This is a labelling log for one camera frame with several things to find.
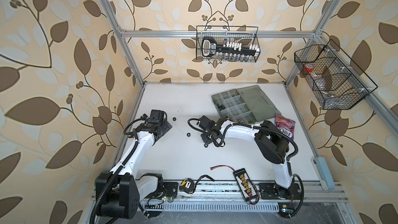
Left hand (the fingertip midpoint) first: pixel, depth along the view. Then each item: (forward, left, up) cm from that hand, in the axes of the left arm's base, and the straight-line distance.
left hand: (163, 129), depth 85 cm
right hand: (-1, -25, -10) cm, 27 cm away
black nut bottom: (-5, -24, -9) cm, 26 cm away
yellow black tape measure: (-26, -16, -7) cm, 31 cm away
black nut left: (+2, -13, -10) cm, 17 cm away
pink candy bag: (+9, -73, -6) cm, 73 cm away
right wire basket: (+14, -86, +23) cm, 90 cm away
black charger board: (-24, -44, -9) cm, 51 cm away
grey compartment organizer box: (+24, -51, -8) cm, 57 cm away
